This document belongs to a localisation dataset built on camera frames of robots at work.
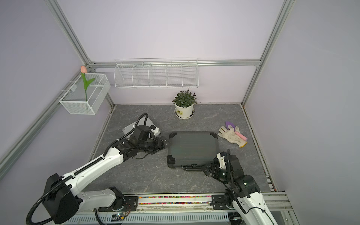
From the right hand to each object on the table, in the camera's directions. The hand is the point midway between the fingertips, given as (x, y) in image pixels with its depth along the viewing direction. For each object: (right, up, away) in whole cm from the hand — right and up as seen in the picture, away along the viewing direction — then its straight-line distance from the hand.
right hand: (208, 169), depth 77 cm
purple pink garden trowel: (+25, +17, +23) cm, 38 cm away
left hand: (-22, +13, -1) cm, 26 cm away
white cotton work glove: (+19, +17, +22) cm, 34 cm away
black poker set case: (-9, +9, +6) cm, 14 cm away
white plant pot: (-13, +33, +28) cm, 45 cm away
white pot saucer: (-14, +28, +34) cm, 46 cm away
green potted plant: (-12, +42, +22) cm, 49 cm away
